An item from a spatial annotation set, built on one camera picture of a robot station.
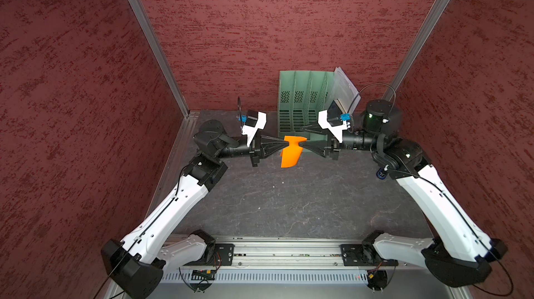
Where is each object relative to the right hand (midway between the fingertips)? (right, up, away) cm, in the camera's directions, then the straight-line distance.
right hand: (301, 139), depth 56 cm
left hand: (-4, -2, -1) cm, 5 cm away
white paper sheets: (+26, +23, +42) cm, 54 cm away
